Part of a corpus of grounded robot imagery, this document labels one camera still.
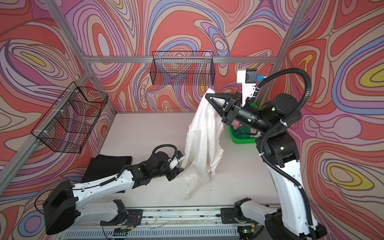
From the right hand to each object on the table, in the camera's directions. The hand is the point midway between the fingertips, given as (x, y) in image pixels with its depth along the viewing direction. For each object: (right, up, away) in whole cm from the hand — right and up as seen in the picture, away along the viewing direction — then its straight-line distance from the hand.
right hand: (206, 102), depth 43 cm
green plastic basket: (+28, -17, +53) cm, 62 cm away
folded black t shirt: (-60, -32, +49) cm, 84 cm away
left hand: (-9, -28, +35) cm, 46 cm away
